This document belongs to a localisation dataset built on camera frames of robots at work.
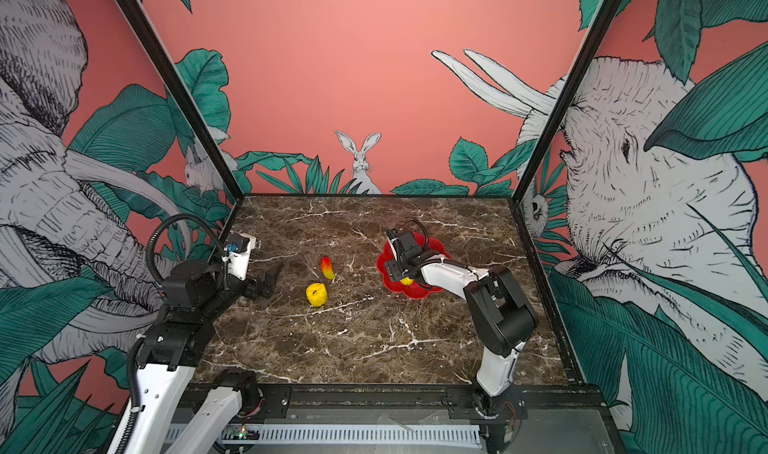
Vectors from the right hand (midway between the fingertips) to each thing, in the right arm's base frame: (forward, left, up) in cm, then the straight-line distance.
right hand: (397, 258), depth 95 cm
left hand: (-13, +32, +22) cm, 41 cm away
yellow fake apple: (-12, +24, -1) cm, 27 cm away
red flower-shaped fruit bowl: (-8, -7, -5) cm, 12 cm away
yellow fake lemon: (-7, -3, -3) cm, 8 cm away
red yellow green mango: (-2, +23, -4) cm, 23 cm away
